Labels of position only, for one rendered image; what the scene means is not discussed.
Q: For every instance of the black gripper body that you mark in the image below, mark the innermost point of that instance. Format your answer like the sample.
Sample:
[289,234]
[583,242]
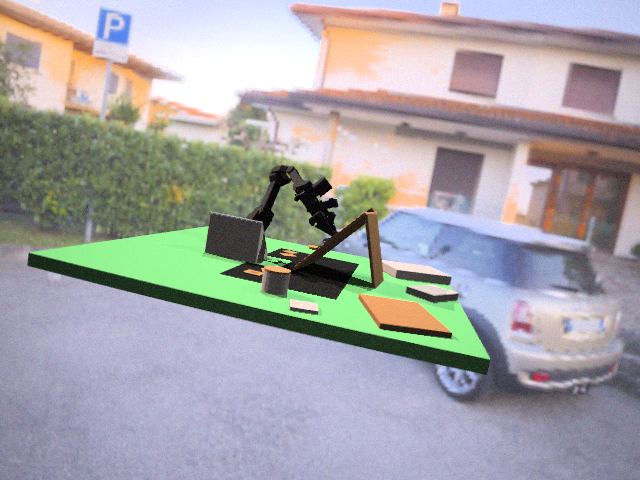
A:
[318,215]

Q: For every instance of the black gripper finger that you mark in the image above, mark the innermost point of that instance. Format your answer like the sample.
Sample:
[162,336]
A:
[325,227]
[332,225]

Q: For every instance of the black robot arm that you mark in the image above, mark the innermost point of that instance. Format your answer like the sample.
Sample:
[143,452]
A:
[306,192]

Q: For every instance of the orange flat rectangular board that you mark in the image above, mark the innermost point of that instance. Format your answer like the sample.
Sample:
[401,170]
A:
[403,316]

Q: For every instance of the pale pink flat square tile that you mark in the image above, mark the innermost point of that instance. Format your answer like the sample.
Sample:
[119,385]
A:
[304,307]

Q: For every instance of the pale pink flat rectangular slab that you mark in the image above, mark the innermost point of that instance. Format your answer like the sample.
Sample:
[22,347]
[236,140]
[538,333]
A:
[415,272]

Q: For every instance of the grey cylinder with orange top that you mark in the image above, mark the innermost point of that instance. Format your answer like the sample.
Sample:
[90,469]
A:
[275,280]

